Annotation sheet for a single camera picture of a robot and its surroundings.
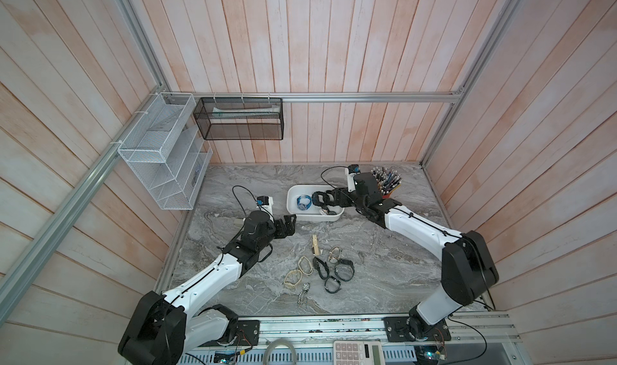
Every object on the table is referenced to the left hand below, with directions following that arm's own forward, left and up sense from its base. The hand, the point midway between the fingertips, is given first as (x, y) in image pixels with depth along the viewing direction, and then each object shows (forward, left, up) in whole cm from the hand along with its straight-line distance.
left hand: (286, 220), depth 84 cm
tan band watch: (-12, -5, -12) cm, 18 cm away
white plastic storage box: (+12, -10, -14) cm, 20 cm away
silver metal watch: (-19, -7, -13) cm, 24 cm away
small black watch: (-17, -18, -11) cm, 27 cm away
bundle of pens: (+16, -38, +5) cm, 42 cm away
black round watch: (-13, -21, -13) cm, 28 cm away
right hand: (+12, -20, +3) cm, 23 cm away
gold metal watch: (-7, -18, -14) cm, 24 cm away
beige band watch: (-18, -1, -12) cm, 22 cm away
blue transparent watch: (+14, -6, -10) cm, 18 cm away
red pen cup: (+13, -39, -3) cm, 41 cm away
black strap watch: (-12, -11, -12) cm, 20 cm away
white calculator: (-38, -20, -12) cm, 44 cm away
